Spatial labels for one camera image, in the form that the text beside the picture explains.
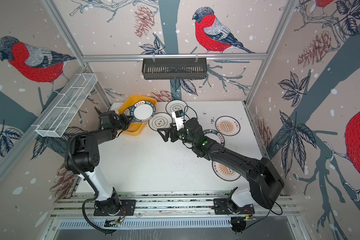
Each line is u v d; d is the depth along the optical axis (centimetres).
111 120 78
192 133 59
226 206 66
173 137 66
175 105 119
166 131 65
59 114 74
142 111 101
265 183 42
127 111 114
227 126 107
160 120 110
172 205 76
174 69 107
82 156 51
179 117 66
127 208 73
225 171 86
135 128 103
